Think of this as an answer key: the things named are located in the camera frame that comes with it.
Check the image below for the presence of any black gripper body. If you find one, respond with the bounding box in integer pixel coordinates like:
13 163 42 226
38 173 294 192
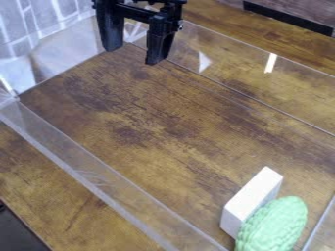
92 0 186 24

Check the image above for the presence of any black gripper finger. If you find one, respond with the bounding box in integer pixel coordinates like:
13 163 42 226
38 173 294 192
145 14 181 65
97 6 124 52

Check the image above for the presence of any white foam block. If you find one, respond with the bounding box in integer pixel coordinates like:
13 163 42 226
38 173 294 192
220 167 284 239

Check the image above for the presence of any green knitted object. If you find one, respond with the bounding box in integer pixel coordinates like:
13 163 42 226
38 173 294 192
234 196 306 251

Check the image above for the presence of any black bar on table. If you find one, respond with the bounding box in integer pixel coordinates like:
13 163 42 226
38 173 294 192
241 0 335 36

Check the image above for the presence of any clear acrylic enclosure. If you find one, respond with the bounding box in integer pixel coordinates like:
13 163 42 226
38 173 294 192
0 0 335 251

